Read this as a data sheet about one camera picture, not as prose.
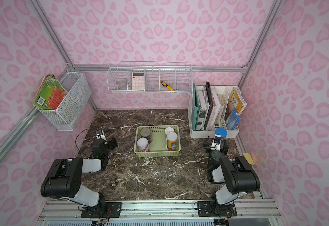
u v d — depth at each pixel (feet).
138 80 3.11
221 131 2.70
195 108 2.63
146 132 3.02
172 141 2.82
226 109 3.22
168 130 3.21
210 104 2.68
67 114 2.78
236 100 3.10
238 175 1.48
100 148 2.35
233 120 3.09
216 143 2.41
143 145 2.82
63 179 1.48
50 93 2.36
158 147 3.21
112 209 2.40
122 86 3.09
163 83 3.22
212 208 2.18
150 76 3.31
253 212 2.40
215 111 2.89
